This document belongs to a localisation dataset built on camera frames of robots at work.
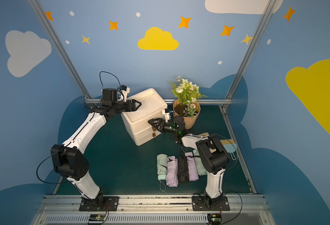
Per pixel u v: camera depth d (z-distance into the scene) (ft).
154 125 2.57
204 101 3.06
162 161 2.83
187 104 3.23
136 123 2.63
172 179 2.57
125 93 2.50
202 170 2.69
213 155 1.69
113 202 2.46
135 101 2.51
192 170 2.75
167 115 2.76
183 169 2.69
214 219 2.40
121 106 2.35
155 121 2.63
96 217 2.35
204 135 3.32
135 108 2.48
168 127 2.63
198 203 2.45
